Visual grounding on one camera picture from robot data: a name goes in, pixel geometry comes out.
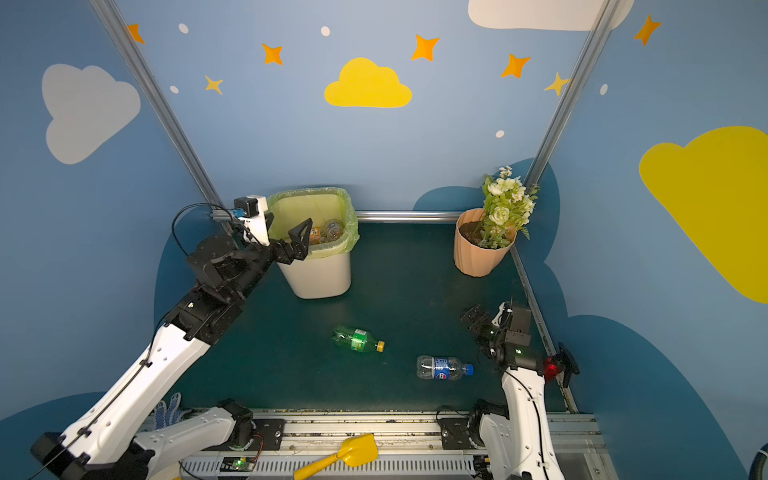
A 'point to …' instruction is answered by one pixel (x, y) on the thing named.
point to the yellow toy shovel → (355, 451)
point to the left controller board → (237, 464)
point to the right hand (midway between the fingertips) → (473, 317)
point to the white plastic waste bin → (324, 277)
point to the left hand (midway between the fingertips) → (292, 216)
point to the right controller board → (480, 464)
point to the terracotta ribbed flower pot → (472, 258)
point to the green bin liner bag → (321, 204)
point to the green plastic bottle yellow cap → (356, 339)
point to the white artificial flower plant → (507, 209)
